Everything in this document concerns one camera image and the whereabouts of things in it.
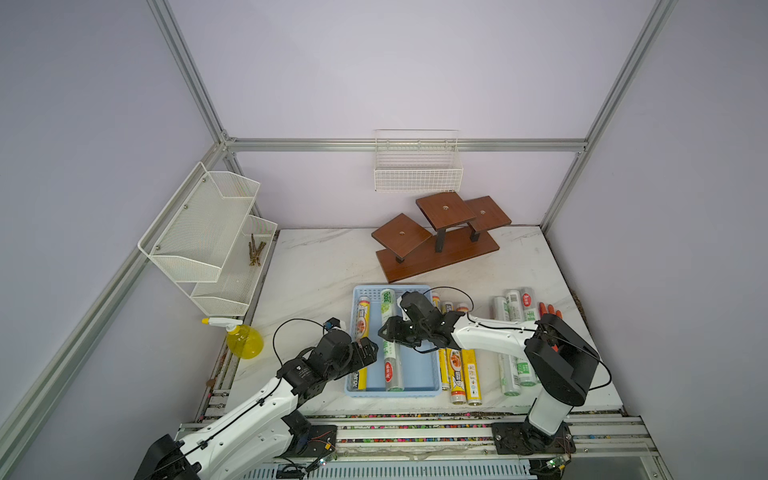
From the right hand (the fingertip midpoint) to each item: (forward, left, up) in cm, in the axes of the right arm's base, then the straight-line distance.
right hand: (385, 338), depth 86 cm
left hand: (-6, +5, +1) cm, 8 cm away
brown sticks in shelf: (+26, +43, +10) cm, 51 cm away
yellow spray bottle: (-2, +40, +4) cm, 40 cm away
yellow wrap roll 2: (-10, -20, -3) cm, 22 cm away
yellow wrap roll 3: (-11, -24, -3) cm, 26 cm away
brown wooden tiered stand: (+31, -24, +16) cm, 42 cm away
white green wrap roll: (-5, -2, +4) cm, 7 cm away
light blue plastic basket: (-8, -10, -5) cm, 14 cm away
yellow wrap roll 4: (-4, -17, -2) cm, 17 cm away
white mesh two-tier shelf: (+21, +49, +24) cm, 58 cm away
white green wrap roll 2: (+13, -47, -2) cm, 48 cm away
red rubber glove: (+11, -53, -6) cm, 54 cm away
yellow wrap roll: (-11, +7, -2) cm, 14 cm away
